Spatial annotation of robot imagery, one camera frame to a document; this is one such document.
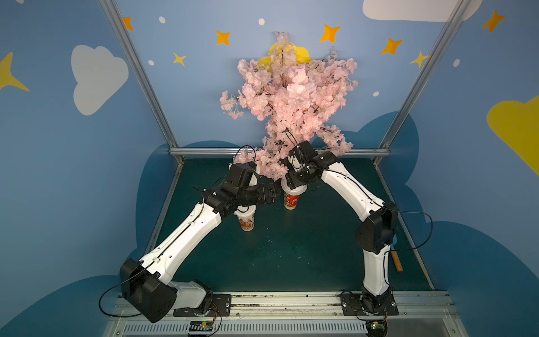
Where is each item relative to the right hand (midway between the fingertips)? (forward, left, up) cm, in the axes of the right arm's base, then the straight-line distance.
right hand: (298, 178), depth 89 cm
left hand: (-13, +11, +8) cm, 18 cm away
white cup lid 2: (-5, +1, -3) cm, 6 cm away
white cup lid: (-24, +18, +12) cm, 33 cm away
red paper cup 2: (-4, +3, -12) cm, 13 cm away
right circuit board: (-49, -29, -22) cm, 61 cm away
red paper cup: (-17, +21, -10) cm, 29 cm away
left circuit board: (-53, +33, -22) cm, 66 cm away
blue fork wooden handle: (-29, -41, -18) cm, 53 cm away
